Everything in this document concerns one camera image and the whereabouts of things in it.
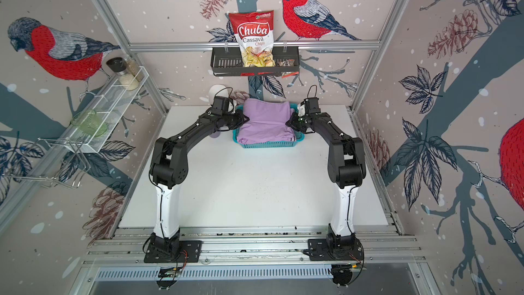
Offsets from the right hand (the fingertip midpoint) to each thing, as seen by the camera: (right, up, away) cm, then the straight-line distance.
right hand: (286, 121), depth 101 cm
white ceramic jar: (-37, +17, +10) cm, 42 cm away
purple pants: (-10, -1, -2) cm, 10 cm away
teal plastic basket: (+6, -7, -4) cm, 10 cm away
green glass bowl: (-73, 0, -30) cm, 79 cm away
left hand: (-17, +4, -3) cm, 17 cm away
